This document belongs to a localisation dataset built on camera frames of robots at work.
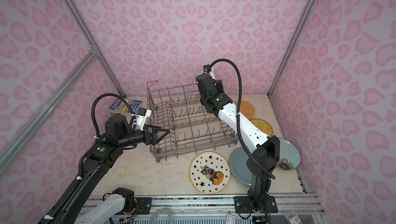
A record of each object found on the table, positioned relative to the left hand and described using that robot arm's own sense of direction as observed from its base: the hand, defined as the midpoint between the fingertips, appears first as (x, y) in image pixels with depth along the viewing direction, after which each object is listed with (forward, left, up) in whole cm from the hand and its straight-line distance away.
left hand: (164, 128), depth 67 cm
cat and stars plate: (-10, -20, -29) cm, 37 cm away
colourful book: (+39, +44, -28) cm, 65 cm away
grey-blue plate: (-7, -36, -29) cm, 46 cm away
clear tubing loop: (-27, +1, -28) cm, 39 cm away
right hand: (+24, -24, +6) cm, 34 cm away
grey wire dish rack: (+16, -10, -29) cm, 34 cm away
